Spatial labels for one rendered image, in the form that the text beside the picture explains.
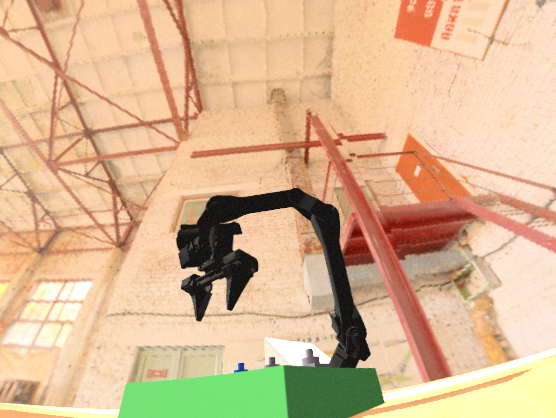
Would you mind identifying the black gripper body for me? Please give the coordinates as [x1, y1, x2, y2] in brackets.
[181, 240, 258, 292]

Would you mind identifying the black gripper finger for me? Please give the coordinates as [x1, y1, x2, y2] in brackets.
[184, 285, 212, 322]
[221, 264, 253, 311]

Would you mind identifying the green flat plate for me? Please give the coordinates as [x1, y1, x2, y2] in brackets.
[118, 349, 385, 418]

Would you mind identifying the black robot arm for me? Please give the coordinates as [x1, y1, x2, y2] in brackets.
[176, 188, 371, 368]

